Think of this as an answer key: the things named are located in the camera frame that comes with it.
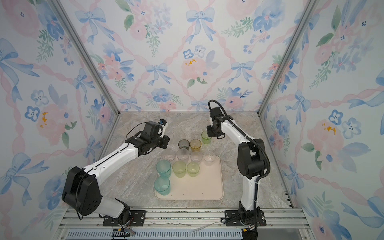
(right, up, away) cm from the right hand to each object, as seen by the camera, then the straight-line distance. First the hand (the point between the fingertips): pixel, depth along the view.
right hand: (212, 132), depth 97 cm
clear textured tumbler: (-28, -14, -5) cm, 31 cm away
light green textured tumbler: (-20, -20, -12) cm, 31 cm away
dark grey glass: (-19, -8, 0) cm, 20 cm away
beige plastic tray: (-4, -30, -13) cm, 33 cm away
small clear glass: (-11, -2, +8) cm, 14 cm away
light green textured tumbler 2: (-12, -22, -9) cm, 26 cm away
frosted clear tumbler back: (-10, -15, -5) cm, 19 cm away
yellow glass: (-11, -9, +3) cm, 14 cm away
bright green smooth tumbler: (-4, -5, +1) cm, 6 cm away
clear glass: (-2, -16, -3) cm, 16 cm away
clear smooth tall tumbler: (-19, -14, -4) cm, 23 cm away
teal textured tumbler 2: (-30, -29, -14) cm, 44 cm away
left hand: (-27, -3, -11) cm, 29 cm away
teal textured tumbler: (-30, -21, -9) cm, 37 cm away
